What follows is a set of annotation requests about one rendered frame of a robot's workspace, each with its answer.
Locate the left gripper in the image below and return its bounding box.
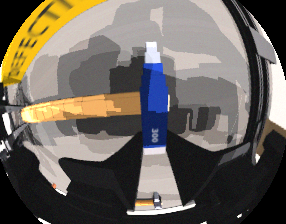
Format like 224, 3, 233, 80
0, 81, 30, 158

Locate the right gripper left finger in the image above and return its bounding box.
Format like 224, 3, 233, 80
58, 131, 143, 212

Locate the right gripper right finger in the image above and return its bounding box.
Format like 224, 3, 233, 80
166, 130, 250, 207

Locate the yellow bin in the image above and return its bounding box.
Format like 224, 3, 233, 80
1, 0, 106, 87

